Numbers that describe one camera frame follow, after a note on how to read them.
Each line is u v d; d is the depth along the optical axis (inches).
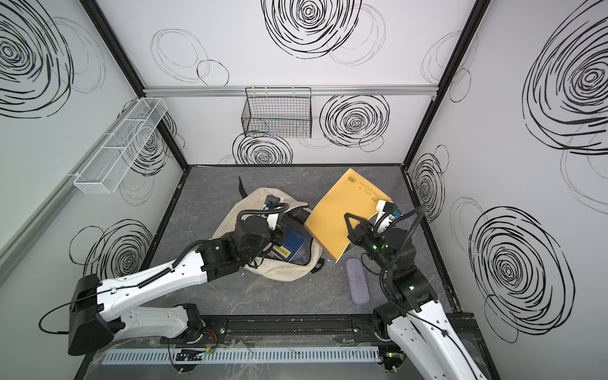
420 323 18.1
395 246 19.2
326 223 29.7
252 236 20.1
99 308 15.6
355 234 23.6
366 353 27.8
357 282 31.8
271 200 23.5
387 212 21.6
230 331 29.3
